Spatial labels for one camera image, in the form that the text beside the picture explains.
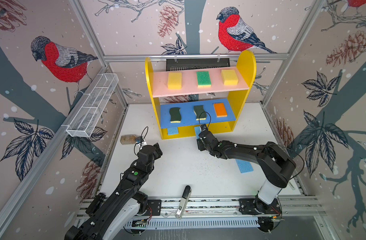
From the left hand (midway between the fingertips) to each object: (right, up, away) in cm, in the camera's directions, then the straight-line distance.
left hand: (153, 145), depth 80 cm
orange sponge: (+41, +20, +17) cm, 49 cm away
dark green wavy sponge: (+11, +17, +14) cm, 25 cm away
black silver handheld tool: (+18, -23, -7) cm, 31 cm away
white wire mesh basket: (-32, +14, -9) cm, 36 cm away
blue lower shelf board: (+20, +16, +13) cm, 28 cm away
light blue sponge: (+9, +6, +20) cm, 23 cm away
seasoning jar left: (-21, +1, +14) cm, 25 cm away
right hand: (+27, 0, +12) cm, 30 cm away
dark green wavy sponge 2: (+27, +19, +15) cm, 36 cm away
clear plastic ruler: (+76, -22, -1) cm, 79 cm away
